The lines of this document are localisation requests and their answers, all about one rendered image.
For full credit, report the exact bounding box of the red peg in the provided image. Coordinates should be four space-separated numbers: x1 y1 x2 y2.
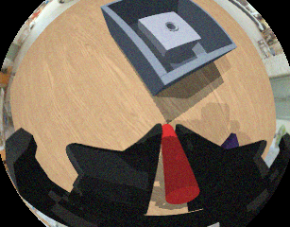
161 124 200 204

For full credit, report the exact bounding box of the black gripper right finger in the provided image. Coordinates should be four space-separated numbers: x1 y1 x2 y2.
175 124 266 212

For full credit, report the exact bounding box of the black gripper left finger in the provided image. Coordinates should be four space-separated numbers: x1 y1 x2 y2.
65 122 163 215

